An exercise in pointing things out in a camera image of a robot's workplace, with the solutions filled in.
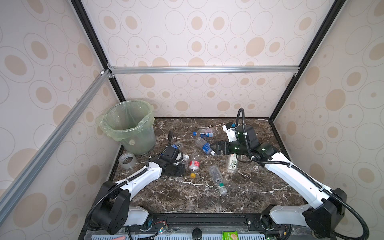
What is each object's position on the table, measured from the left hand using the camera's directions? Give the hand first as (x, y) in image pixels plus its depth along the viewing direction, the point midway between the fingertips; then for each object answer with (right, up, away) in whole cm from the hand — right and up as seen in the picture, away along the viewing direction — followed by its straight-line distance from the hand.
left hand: (186, 169), depth 85 cm
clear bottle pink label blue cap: (+14, +21, +21) cm, 32 cm away
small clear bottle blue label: (-8, +12, +12) cm, 19 cm away
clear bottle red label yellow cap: (+4, +1, +4) cm, 6 cm away
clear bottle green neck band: (+19, -7, +4) cm, 20 cm away
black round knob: (+6, -22, -22) cm, 31 cm away
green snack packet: (+22, -27, -16) cm, 38 cm away
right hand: (+16, +15, -10) cm, 24 cm away
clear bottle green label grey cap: (+28, +3, +3) cm, 28 cm away
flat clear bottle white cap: (-1, +4, +3) cm, 5 cm away
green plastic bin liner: (-38, +28, +15) cm, 50 cm away
